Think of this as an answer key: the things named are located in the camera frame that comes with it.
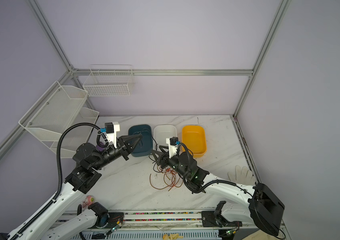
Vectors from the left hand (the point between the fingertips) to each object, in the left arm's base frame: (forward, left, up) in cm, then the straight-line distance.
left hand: (141, 136), depth 59 cm
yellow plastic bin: (+29, -28, -39) cm, 56 cm away
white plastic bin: (+31, -4, -36) cm, 47 cm away
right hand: (+2, -4, -13) cm, 13 cm away
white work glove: (-1, -55, -38) cm, 67 cm away
